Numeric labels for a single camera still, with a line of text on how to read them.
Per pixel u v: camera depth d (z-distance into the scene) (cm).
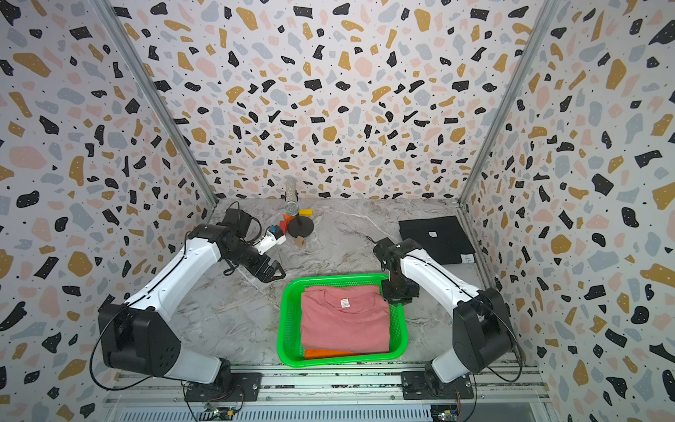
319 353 78
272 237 75
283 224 110
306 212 116
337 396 73
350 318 82
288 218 113
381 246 71
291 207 88
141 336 42
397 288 71
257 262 72
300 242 104
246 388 73
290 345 80
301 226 111
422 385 73
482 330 44
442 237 116
